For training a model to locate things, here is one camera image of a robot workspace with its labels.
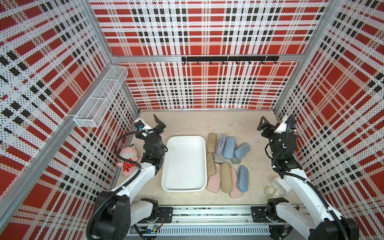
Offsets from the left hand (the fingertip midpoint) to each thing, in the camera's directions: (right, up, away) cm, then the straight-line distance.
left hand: (151, 118), depth 76 cm
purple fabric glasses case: (+38, -17, +13) cm, 44 cm away
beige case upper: (+33, -16, +22) cm, 43 cm away
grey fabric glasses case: (+47, -25, +15) cm, 55 cm away
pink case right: (+44, -40, +2) cm, 60 cm away
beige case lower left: (+32, -27, +9) cm, 43 cm away
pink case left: (+33, -35, +5) cm, 49 cm away
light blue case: (+44, -18, +16) cm, 50 cm away
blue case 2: (+49, -33, +4) cm, 59 cm away
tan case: (+40, -32, +4) cm, 51 cm away
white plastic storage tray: (+16, -27, +10) cm, 33 cm away
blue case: (+51, -19, +15) cm, 57 cm away
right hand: (+61, -1, 0) cm, 61 cm away
